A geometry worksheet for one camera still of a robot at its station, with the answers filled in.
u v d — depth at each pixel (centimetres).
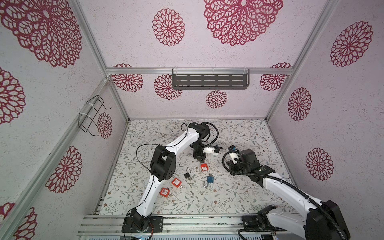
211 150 81
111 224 75
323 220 40
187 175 90
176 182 86
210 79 99
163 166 58
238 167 75
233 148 74
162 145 59
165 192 83
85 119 73
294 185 91
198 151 80
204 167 90
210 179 88
